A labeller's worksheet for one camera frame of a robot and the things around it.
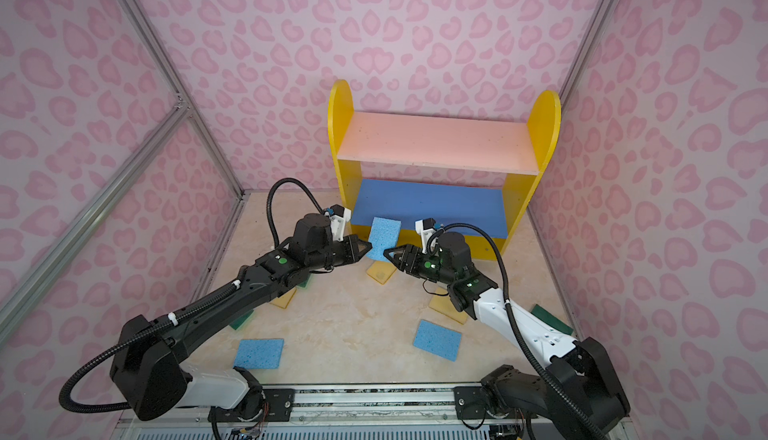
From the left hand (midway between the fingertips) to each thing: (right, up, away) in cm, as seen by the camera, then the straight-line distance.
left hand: (375, 241), depth 76 cm
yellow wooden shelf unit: (+32, +22, +45) cm, 59 cm away
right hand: (+4, -3, -1) cm, 5 cm away
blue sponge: (+2, +2, +3) cm, 4 cm away
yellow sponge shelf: (+1, -11, +19) cm, 22 cm away
